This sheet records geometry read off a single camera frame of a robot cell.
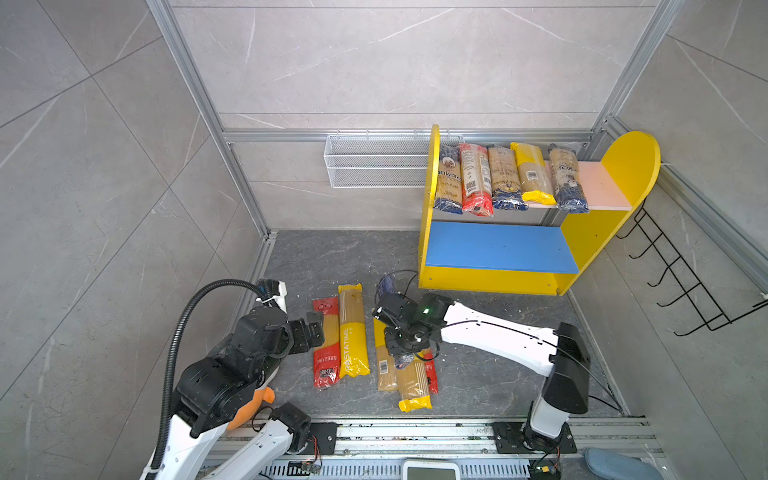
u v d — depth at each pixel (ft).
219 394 1.20
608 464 2.25
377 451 2.40
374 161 3.30
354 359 2.76
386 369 2.72
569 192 2.25
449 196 2.23
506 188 2.30
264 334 1.37
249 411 2.40
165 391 1.20
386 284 2.75
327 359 2.75
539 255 3.14
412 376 2.57
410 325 1.79
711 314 1.93
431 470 2.16
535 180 2.35
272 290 1.69
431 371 2.70
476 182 2.30
